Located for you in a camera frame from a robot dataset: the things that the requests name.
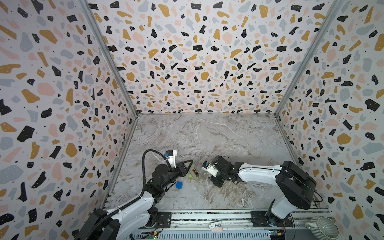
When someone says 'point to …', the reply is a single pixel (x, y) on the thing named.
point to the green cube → (190, 176)
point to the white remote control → (197, 172)
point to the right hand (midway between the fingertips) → (209, 176)
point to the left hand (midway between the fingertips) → (192, 160)
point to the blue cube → (179, 185)
